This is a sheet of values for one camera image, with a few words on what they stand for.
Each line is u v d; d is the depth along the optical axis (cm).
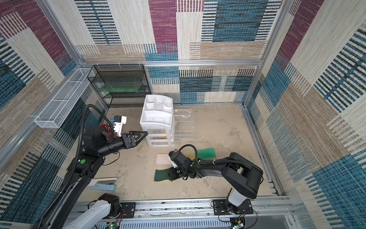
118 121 60
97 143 49
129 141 58
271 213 73
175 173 75
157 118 88
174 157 67
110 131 58
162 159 90
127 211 73
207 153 94
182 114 105
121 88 94
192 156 90
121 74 100
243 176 45
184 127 104
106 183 79
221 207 73
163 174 84
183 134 103
